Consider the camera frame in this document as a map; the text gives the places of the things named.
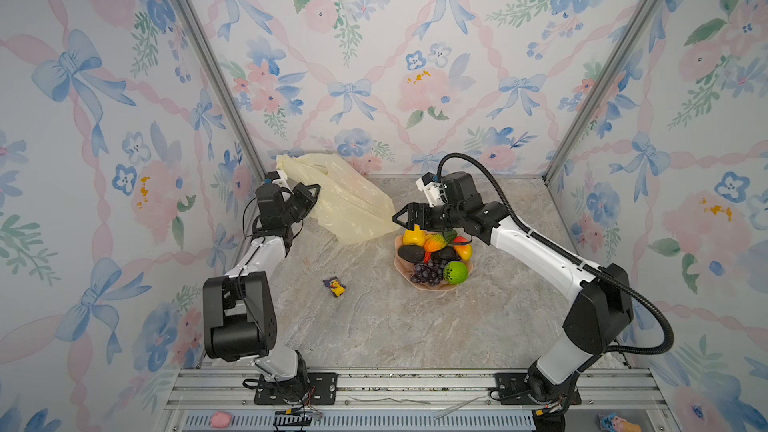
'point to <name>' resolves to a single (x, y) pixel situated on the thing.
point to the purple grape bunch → (430, 273)
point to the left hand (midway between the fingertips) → (321, 181)
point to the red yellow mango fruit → (464, 250)
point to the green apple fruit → (455, 272)
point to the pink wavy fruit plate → (406, 269)
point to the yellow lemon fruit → (415, 236)
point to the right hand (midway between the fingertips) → (403, 217)
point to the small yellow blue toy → (337, 289)
